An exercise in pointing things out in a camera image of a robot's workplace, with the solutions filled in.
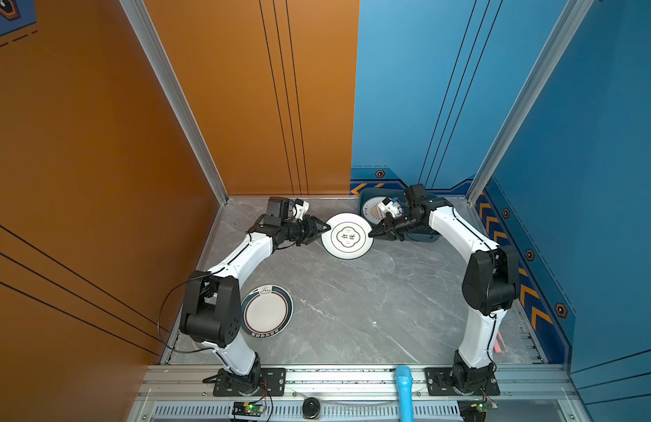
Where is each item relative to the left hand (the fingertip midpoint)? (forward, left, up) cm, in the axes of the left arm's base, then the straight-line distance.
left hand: (329, 228), depth 85 cm
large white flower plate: (-2, -6, -3) cm, 7 cm away
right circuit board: (-45, -42, -19) cm, 65 cm away
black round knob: (-47, +3, -10) cm, 48 cm away
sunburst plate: (+23, -17, -17) cm, 33 cm away
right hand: (-1, -13, -2) cm, 13 cm away
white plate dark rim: (-20, +21, -20) cm, 35 cm away
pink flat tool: (-30, -52, -19) cm, 63 cm away
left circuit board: (-46, +22, -21) cm, 56 cm away
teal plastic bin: (-6, -25, +4) cm, 26 cm away
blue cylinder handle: (-42, -22, -17) cm, 50 cm away
